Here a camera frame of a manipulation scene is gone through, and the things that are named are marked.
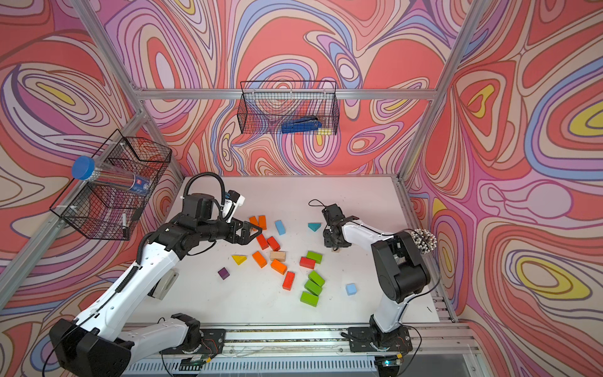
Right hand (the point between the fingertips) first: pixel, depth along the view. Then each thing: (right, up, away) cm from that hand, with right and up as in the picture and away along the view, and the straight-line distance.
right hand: (336, 246), depth 95 cm
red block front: (-19, -10, -11) cm, 24 cm away
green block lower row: (-11, -16, -13) cm, 23 cm away
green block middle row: (-10, -12, -12) cm, 20 cm away
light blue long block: (-24, +7, +6) cm, 25 cm away
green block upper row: (-9, -10, -9) cm, 16 cm away
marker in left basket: (-69, +11, -23) cm, 74 cm away
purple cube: (-43, -9, -8) cm, 45 cm away
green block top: (-8, -4, -4) cm, 10 cm away
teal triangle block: (-9, +8, +5) cm, 13 cm away
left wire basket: (-78, +18, -19) cm, 82 cm away
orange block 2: (-31, +9, +6) cm, 33 cm away
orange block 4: (-23, -7, -5) cm, 25 cm away
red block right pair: (-26, +1, -1) cm, 26 cm away
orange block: (-36, +10, +7) cm, 38 cm away
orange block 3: (-31, -5, -4) cm, 31 cm away
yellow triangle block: (-39, -4, -4) cm, 39 cm away
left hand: (-29, +10, -21) cm, 38 cm away
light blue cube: (+4, -13, -12) cm, 18 cm away
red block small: (-12, -6, -4) cm, 14 cm away
